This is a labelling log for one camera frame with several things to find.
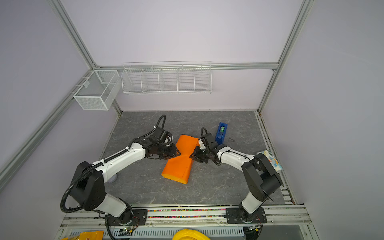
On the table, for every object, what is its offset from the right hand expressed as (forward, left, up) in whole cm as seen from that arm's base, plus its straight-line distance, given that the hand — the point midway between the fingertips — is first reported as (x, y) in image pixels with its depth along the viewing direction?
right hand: (190, 158), depth 88 cm
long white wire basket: (+47, +16, +25) cm, 56 cm away
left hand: (-1, +6, +5) cm, 8 cm away
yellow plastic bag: (-37, +44, -2) cm, 58 cm away
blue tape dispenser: (+20, -20, -2) cm, 28 cm away
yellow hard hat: (-36, +1, -2) cm, 36 cm away
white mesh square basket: (+42, +63, +19) cm, 78 cm away
